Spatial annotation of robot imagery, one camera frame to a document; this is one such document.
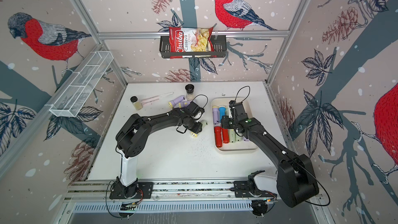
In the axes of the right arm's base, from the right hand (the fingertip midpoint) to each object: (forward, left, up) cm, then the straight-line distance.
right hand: (224, 119), depth 87 cm
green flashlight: (+1, +12, -8) cm, 14 cm away
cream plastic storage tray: (-12, -7, -12) cm, 18 cm away
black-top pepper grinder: (+23, +23, +1) cm, 32 cm away
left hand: (-1, +13, -8) cm, 16 cm away
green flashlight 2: (-6, -5, -8) cm, 11 cm away
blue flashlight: (+12, +1, -8) cm, 14 cm away
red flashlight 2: (-8, -1, -10) cm, 12 cm away
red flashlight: (-7, +3, -9) cm, 11 cm away
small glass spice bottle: (+13, +58, -6) cm, 60 cm away
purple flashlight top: (+16, +35, -8) cm, 39 cm away
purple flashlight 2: (-8, -12, -9) cm, 17 cm away
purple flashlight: (+16, +26, -7) cm, 32 cm away
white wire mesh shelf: (+6, +75, +21) cm, 79 cm away
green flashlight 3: (-8, -8, -8) cm, 14 cm away
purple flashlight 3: (+9, +5, -7) cm, 13 cm away
